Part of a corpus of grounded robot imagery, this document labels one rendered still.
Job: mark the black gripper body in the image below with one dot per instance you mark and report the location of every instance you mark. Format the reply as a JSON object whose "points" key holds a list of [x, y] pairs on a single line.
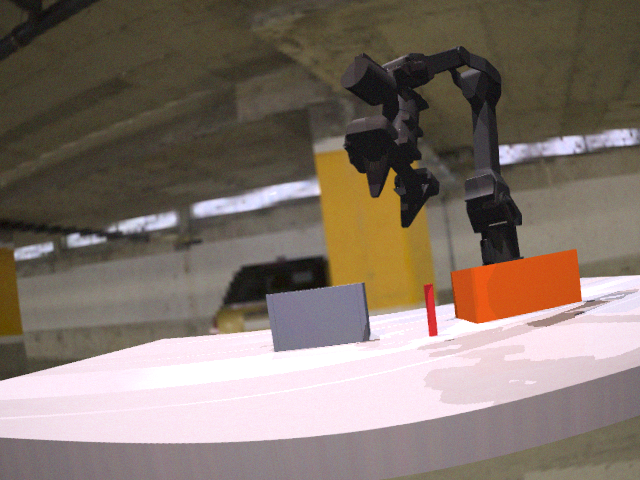
{"points": [[402, 128]]}

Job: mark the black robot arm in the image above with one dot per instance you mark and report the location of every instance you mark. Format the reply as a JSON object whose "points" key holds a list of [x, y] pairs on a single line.
{"points": [[487, 195]]}

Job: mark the red peg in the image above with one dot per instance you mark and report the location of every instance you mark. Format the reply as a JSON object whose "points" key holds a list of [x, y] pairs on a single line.
{"points": [[431, 311]]}

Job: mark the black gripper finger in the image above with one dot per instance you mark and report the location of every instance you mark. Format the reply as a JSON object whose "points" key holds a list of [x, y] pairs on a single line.
{"points": [[378, 155], [412, 200]]}

